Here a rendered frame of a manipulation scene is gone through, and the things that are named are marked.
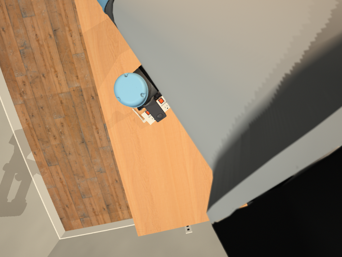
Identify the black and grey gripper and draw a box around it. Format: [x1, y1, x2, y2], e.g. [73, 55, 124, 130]
[137, 92, 162, 111]

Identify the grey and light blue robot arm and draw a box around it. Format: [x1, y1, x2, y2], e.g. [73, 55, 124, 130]
[97, 0, 342, 257]

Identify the white power strip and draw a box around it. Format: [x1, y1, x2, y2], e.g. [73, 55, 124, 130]
[132, 96, 170, 125]

